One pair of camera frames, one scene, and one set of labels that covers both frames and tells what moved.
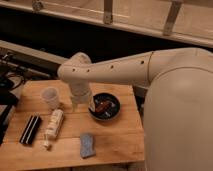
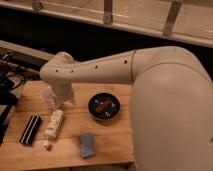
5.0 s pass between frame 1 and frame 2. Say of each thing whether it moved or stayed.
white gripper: moved
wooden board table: stayed
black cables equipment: stayed
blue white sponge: stayed
